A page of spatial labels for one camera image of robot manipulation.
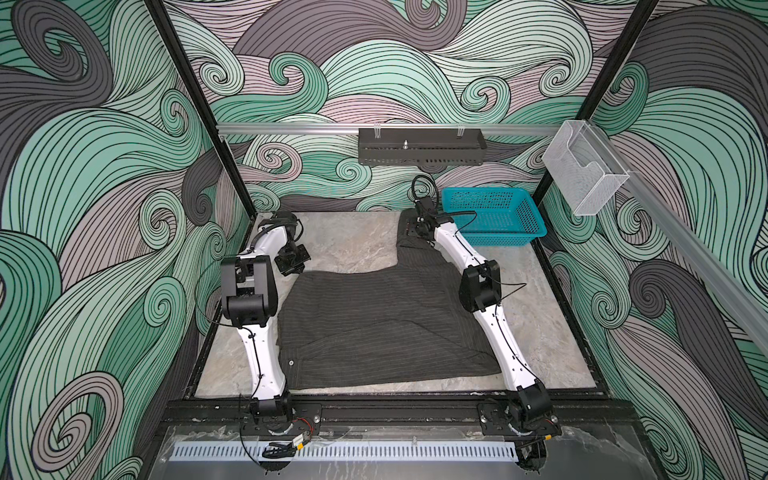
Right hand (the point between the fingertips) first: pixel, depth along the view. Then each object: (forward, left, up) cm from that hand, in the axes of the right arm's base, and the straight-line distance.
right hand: (417, 227), depth 113 cm
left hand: (-21, +41, +3) cm, 46 cm away
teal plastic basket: (+9, -37, -3) cm, 39 cm away
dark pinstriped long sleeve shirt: (-39, +17, -2) cm, 43 cm away
